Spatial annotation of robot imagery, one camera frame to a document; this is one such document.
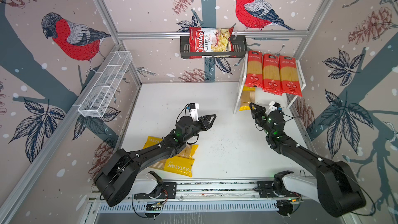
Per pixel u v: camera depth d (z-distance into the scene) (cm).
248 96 87
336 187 41
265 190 73
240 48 95
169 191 73
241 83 78
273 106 76
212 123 73
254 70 78
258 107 79
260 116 73
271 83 71
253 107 81
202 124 70
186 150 84
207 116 71
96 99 71
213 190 75
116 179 41
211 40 88
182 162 81
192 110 73
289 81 74
